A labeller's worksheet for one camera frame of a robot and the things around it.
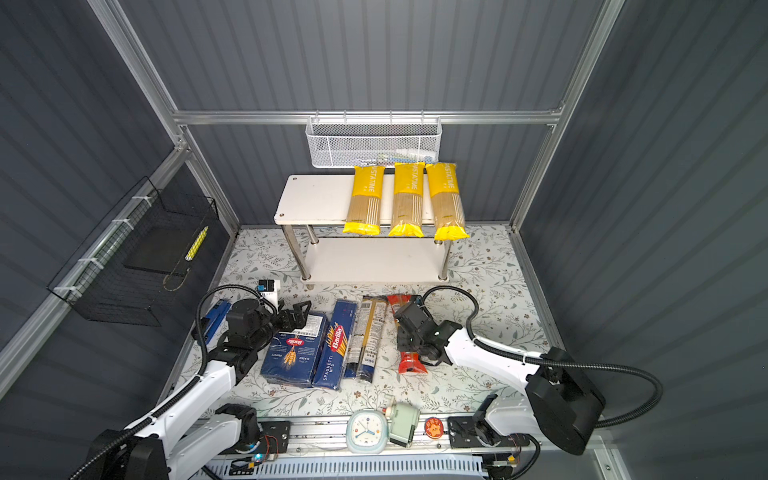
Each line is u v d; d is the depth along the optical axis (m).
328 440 0.74
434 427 0.75
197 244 0.78
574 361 0.44
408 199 0.77
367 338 0.89
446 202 0.74
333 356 0.84
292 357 0.81
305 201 0.81
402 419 0.72
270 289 0.74
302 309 0.78
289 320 0.75
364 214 0.72
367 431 0.72
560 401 0.42
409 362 0.77
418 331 0.64
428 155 0.91
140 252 0.75
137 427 0.42
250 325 0.65
